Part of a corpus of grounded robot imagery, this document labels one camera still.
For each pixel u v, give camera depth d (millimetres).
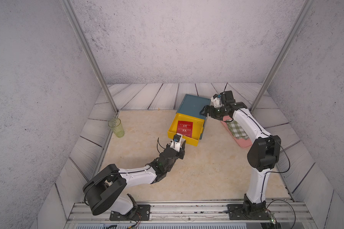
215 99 848
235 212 720
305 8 713
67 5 694
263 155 522
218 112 787
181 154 738
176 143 687
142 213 729
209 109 822
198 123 916
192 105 940
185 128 905
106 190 427
